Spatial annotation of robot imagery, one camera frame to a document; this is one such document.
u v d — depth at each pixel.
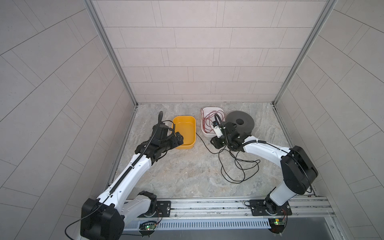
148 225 0.64
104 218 0.37
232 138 0.66
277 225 0.68
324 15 0.74
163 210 0.71
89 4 0.70
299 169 0.43
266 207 0.64
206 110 1.05
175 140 0.69
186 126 1.08
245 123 0.99
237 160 0.87
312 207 0.72
